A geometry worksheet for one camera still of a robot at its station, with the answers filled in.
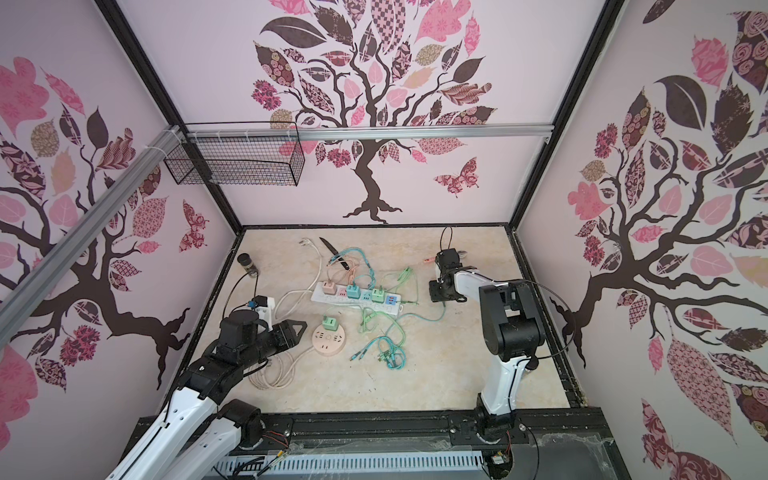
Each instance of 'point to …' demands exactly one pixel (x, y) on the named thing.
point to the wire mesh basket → (248, 153)
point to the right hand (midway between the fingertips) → (440, 289)
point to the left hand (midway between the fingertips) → (301, 334)
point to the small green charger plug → (330, 323)
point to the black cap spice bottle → (245, 260)
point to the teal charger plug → (353, 291)
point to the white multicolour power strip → (392, 304)
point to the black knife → (334, 250)
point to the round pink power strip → (328, 342)
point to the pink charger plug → (329, 288)
